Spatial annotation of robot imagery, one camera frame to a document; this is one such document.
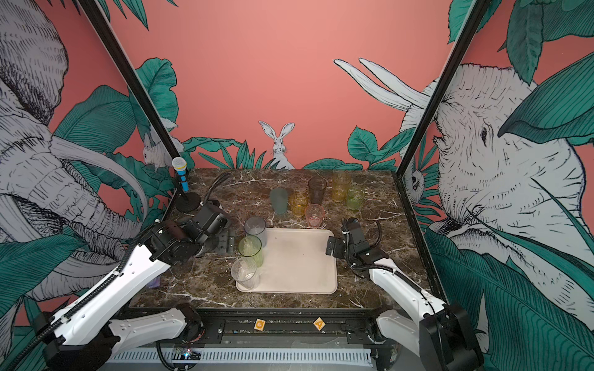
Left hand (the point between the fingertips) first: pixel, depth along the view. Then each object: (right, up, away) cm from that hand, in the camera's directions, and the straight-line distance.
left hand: (224, 235), depth 71 cm
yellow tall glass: (+45, +20, +52) cm, 72 cm away
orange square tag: (+11, -30, +4) cm, 32 cm away
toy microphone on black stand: (-29, +9, +36) cm, 47 cm away
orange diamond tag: (+30, -30, +4) cm, 43 cm away
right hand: (+37, -5, +16) cm, 41 cm away
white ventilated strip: (+38, -37, -1) cm, 53 cm away
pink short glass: (+30, +3, +31) cm, 43 cm away
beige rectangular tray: (+22, -15, +22) cm, 34 cm away
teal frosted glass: (+13, +11, +36) cm, 40 cm away
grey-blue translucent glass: (+4, -1, +27) cm, 27 cm away
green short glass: (+50, +12, +38) cm, 64 cm away
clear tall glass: (+2, -17, +16) cm, 24 cm away
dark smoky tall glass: (+31, +16, +37) cm, 51 cm away
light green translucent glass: (+5, -7, +15) cm, 17 cm away
